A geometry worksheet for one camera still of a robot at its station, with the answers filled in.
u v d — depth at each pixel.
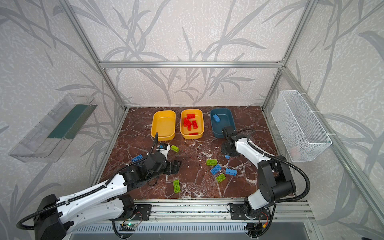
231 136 0.68
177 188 0.81
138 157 0.91
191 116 1.13
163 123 1.10
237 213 0.73
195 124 1.08
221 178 0.85
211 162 0.89
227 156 0.86
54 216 0.40
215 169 0.88
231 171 0.86
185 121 1.07
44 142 0.63
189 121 1.08
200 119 1.12
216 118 1.12
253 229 0.74
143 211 0.74
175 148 0.93
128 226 0.71
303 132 0.62
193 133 1.03
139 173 0.58
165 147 0.69
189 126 1.08
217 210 0.76
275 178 0.45
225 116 1.13
